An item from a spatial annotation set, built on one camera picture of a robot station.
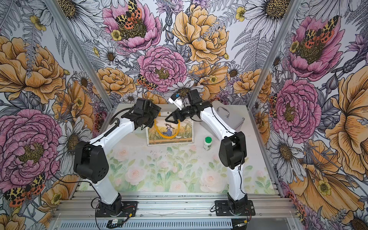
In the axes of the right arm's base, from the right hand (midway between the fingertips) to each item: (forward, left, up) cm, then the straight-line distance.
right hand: (170, 119), depth 83 cm
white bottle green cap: (-7, -22, -16) cm, 28 cm away
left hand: (+7, +8, -4) cm, 11 cm away
